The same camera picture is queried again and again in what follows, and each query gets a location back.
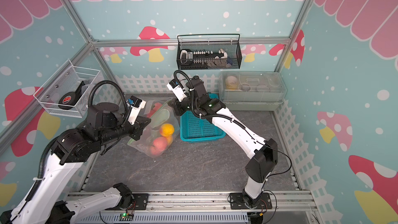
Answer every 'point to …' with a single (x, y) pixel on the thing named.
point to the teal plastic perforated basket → (194, 128)
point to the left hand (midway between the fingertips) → (148, 123)
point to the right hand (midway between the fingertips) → (169, 102)
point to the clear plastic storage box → (252, 90)
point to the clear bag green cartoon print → (158, 134)
